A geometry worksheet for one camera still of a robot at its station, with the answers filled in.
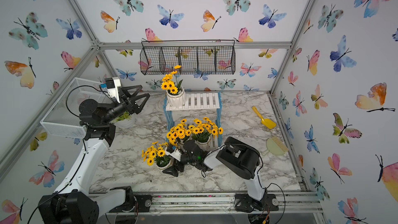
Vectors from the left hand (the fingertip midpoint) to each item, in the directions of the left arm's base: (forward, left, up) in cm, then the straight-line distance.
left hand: (145, 91), depth 64 cm
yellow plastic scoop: (+11, -66, -42) cm, 79 cm away
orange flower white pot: (+6, +22, -30) cm, 38 cm away
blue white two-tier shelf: (+3, -25, -15) cm, 29 cm away
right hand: (-17, -4, -36) cm, 39 cm away
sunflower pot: (-17, -1, -25) cm, 30 cm away
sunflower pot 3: (-5, -23, -25) cm, 34 cm away
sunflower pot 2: (-7, -11, -24) cm, 27 cm away
